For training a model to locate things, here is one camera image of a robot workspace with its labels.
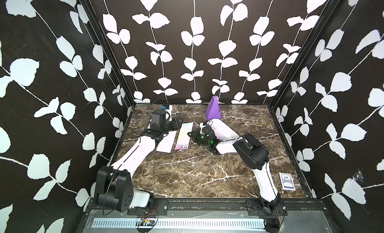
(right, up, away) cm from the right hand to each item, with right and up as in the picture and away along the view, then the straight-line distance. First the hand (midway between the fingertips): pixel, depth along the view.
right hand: (184, 132), depth 94 cm
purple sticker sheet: (-1, -5, +4) cm, 6 cm away
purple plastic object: (+20, +14, +11) cm, 27 cm away
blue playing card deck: (+58, -27, -13) cm, 65 cm away
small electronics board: (-16, -42, -23) cm, 51 cm away
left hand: (-1, +9, -11) cm, 14 cm away
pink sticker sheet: (-13, -9, +4) cm, 16 cm away
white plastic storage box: (+27, -2, +8) cm, 28 cm away
